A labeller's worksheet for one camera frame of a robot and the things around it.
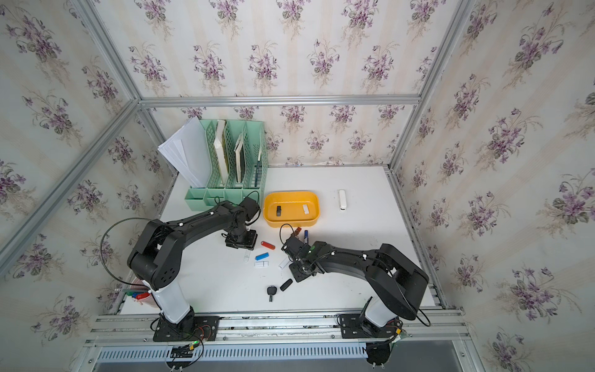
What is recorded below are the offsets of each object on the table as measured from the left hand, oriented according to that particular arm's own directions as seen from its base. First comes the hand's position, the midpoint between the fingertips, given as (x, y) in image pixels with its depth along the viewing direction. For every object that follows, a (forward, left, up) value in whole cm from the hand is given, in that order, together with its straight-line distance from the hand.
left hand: (250, 248), depth 89 cm
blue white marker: (+5, -22, -1) cm, 23 cm away
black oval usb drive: (-13, -14, -1) cm, 20 cm away
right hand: (-9, -20, -2) cm, 22 cm away
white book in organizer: (+36, +13, +23) cm, 44 cm away
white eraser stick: (+23, -40, +2) cm, 46 cm away
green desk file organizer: (+47, +5, +14) cm, 49 cm away
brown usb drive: (+8, -18, -1) cm, 20 cm away
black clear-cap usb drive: (+18, -11, 0) cm, 21 cm away
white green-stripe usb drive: (-2, +1, -1) cm, 3 cm away
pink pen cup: (-21, +27, +9) cm, 35 cm away
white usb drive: (-6, -13, -2) cm, 15 cm away
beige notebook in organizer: (+36, +7, +18) cm, 41 cm away
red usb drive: (+2, -7, -2) cm, 7 cm away
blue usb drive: (-2, -5, -2) cm, 6 cm away
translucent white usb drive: (+19, -23, 0) cm, 30 cm away
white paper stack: (+36, +28, +21) cm, 50 cm away
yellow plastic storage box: (+17, -16, -2) cm, 24 cm away
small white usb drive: (-6, -5, -1) cm, 8 cm away
